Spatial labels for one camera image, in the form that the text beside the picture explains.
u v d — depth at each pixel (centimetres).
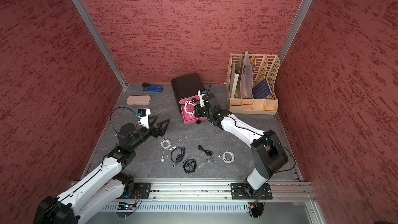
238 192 74
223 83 123
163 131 70
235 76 87
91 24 86
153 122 79
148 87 117
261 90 103
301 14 82
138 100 108
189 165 81
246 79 110
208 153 86
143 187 75
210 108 66
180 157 85
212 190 76
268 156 45
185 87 98
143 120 67
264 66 105
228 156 85
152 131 68
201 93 77
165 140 90
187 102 85
